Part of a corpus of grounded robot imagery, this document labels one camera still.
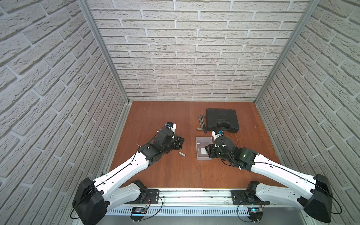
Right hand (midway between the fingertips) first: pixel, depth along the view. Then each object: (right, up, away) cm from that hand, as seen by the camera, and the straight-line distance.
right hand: (208, 148), depth 77 cm
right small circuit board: (+23, -32, -8) cm, 40 cm away
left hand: (-12, +6, -1) cm, 14 cm away
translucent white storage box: (-1, -1, +17) cm, 17 cm away
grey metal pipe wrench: (0, +11, +26) cm, 28 cm away
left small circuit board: (-37, -33, -6) cm, 50 cm away
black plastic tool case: (+14, +15, +29) cm, 36 cm away
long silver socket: (-15, -7, +11) cm, 20 cm away
